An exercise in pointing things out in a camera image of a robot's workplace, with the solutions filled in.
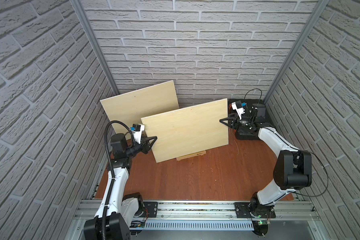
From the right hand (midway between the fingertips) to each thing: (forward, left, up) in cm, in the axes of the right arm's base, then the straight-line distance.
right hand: (221, 119), depth 81 cm
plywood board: (+11, +52, +2) cm, 53 cm away
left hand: (-7, +36, -2) cm, 37 cm away
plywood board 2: (-5, +19, -2) cm, 19 cm away
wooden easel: (-10, +11, -19) cm, 24 cm away
